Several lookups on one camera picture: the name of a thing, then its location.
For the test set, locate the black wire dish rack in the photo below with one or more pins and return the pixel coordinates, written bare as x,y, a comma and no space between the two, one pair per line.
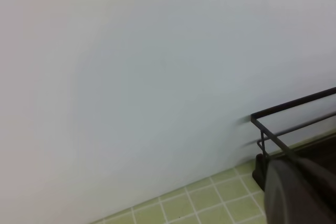
262,160

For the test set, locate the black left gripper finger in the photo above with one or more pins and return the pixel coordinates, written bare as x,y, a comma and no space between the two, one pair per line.
303,192

